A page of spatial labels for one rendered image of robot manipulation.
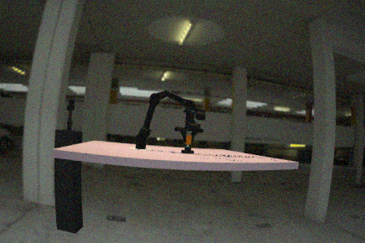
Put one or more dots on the orange knob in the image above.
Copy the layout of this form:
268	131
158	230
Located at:
188	140

